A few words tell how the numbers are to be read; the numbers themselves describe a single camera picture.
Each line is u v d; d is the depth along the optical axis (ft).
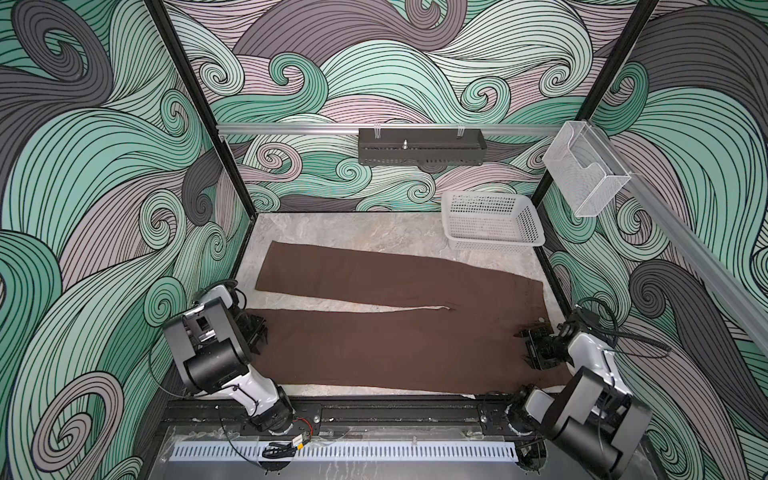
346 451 2.29
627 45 2.49
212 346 1.53
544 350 2.33
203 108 2.89
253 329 2.54
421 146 3.13
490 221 3.87
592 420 1.45
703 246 1.93
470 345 2.82
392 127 3.11
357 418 2.45
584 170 2.61
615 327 2.49
